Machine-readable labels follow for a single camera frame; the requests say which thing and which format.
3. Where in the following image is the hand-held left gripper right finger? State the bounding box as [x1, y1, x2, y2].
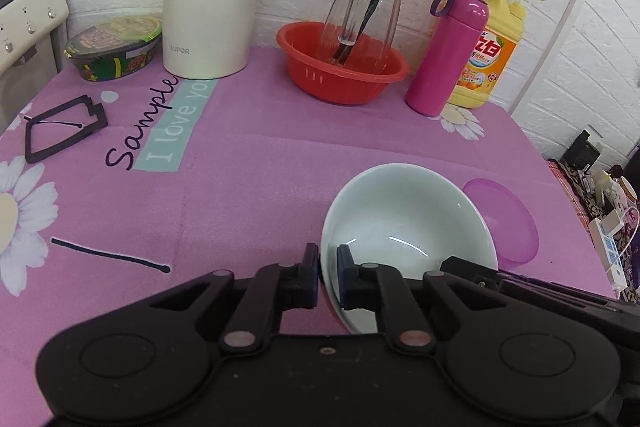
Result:
[336, 244, 511, 352]

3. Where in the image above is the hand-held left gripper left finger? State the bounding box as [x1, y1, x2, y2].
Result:
[148, 243, 321, 353]

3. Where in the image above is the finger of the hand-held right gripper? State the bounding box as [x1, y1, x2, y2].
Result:
[440, 255, 614, 308]

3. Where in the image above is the red bowl white inside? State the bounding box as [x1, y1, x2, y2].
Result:
[320, 163, 499, 335]

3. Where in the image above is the purple plastic bowl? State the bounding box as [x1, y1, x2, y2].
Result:
[462, 178, 541, 270]

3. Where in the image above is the white power strip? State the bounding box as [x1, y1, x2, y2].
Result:
[589, 207, 640, 293]

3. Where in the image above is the pink floral tablecloth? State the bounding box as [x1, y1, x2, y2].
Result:
[0, 44, 616, 348]

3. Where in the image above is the black box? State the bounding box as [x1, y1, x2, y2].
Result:
[562, 129, 604, 172]

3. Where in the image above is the red plastic basket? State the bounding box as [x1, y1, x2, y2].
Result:
[276, 21, 411, 105]

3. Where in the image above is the pink thermos bottle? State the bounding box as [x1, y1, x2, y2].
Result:
[405, 0, 490, 118]

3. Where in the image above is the yellow dish soap bottle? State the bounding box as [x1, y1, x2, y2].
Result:
[446, 0, 546, 110]

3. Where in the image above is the glass pitcher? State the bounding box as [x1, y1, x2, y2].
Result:
[321, 0, 417, 68]

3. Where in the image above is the black stirring stick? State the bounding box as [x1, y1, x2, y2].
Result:
[334, 0, 417, 64]

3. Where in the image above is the instant noodle bowl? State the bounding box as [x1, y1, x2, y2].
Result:
[63, 14, 164, 82]

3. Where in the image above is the white water dispenser with screen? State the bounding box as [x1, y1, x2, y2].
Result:
[0, 0, 70, 122]

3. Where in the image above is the black plastic frame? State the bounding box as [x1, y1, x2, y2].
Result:
[24, 96, 108, 165]

